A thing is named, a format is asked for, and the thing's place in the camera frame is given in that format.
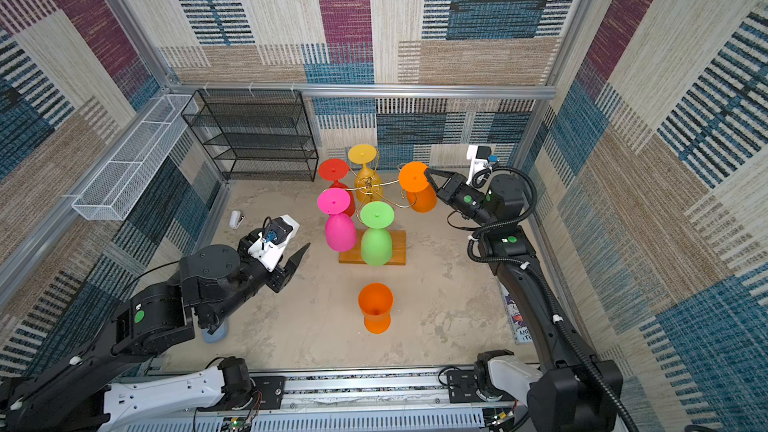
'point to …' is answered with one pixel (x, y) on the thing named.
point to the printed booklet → (521, 329)
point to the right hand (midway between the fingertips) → (423, 176)
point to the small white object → (235, 219)
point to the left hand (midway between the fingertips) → (295, 232)
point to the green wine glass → (376, 242)
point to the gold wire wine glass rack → (394, 193)
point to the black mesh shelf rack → (255, 135)
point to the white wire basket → (114, 191)
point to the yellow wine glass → (369, 183)
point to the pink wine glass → (340, 228)
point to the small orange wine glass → (376, 301)
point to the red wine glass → (336, 170)
